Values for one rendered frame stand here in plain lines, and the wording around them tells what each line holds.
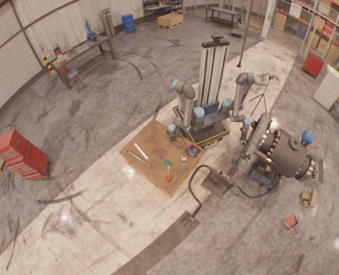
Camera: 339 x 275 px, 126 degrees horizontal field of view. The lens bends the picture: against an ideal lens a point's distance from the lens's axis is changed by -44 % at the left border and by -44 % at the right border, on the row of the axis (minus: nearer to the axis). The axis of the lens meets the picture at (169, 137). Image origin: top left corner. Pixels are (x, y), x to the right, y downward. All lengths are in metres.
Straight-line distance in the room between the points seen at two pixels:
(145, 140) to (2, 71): 7.61
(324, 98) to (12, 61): 11.95
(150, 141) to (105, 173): 1.08
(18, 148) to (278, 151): 4.09
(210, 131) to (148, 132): 1.01
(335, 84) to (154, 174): 5.53
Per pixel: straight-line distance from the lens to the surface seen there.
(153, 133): 2.39
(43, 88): 6.20
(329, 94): 5.83
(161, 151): 2.20
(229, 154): 2.83
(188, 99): 1.61
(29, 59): 8.34
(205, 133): 2.56
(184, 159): 1.94
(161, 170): 2.09
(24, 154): 3.24
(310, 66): 7.23
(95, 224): 2.79
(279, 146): 2.24
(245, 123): 2.01
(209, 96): 2.24
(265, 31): 9.27
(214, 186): 2.55
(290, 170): 2.39
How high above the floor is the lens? 2.42
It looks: 58 degrees down
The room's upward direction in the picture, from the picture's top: 7 degrees counter-clockwise
